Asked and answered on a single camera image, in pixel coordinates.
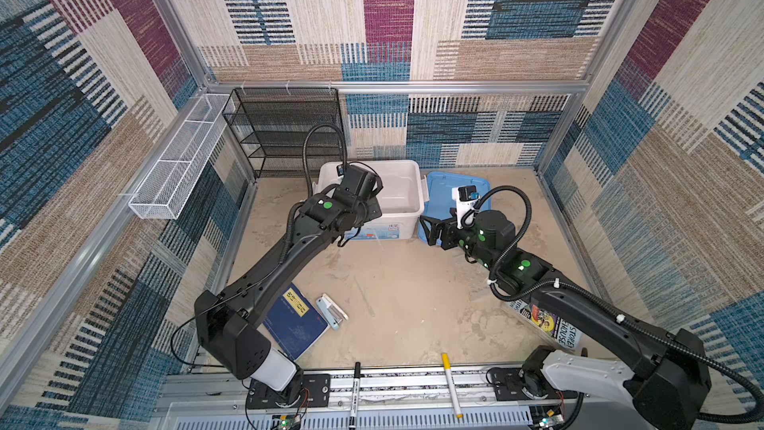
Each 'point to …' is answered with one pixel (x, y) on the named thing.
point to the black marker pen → (355, 396)
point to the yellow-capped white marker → (452, 385)
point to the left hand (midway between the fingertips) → (373, 202)
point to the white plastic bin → (402, 198)
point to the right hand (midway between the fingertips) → (436, 219)
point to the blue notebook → (295, 323)
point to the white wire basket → (169, 181)
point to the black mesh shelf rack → (272, 124)
